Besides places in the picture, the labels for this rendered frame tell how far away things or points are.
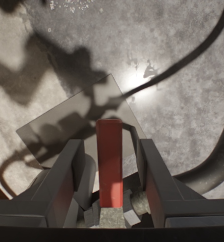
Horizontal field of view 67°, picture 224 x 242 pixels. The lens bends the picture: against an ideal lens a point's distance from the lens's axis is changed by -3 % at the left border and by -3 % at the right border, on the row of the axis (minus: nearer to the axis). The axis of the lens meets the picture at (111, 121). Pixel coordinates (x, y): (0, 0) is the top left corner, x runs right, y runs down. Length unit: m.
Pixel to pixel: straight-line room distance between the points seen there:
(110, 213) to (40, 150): 0.57
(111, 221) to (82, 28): 0.56
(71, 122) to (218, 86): 0.54
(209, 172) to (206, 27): 0.54
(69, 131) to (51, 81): 0.19
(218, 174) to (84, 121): 0.50
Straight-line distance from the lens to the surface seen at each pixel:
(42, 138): 0.70
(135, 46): 0.62
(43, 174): 0.45
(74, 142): 0.16
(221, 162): 0.23
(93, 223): 0.24
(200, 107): 0.69
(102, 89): 0.60
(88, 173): 0.36
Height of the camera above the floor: 0.61
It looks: 73 degrees down
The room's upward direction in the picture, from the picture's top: 177 degrees counter-clockwise
